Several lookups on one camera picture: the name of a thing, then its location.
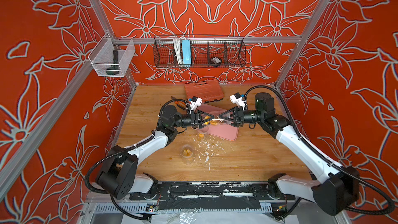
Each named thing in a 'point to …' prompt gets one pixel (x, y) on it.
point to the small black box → (215, 61)
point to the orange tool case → (209, 92)
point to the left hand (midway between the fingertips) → (212, 122)
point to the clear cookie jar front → (187, 152)
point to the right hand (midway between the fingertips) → (221, 117)
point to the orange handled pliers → (173, 98)
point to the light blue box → (186, 54)
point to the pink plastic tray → (227, 130)
